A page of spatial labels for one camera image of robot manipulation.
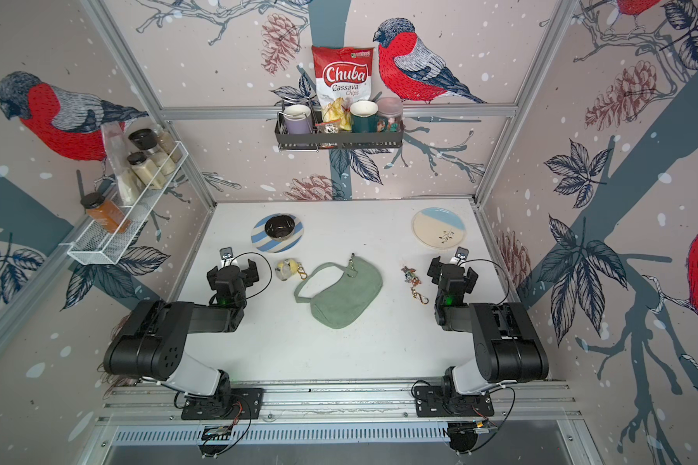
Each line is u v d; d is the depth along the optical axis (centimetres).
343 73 78
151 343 47
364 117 80
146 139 78
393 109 84
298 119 80
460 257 78
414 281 95
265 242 107
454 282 71
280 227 107
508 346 46
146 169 76
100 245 69
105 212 66
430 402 73
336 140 87
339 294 93
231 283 72
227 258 79
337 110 83
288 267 95
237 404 73
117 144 72
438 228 112
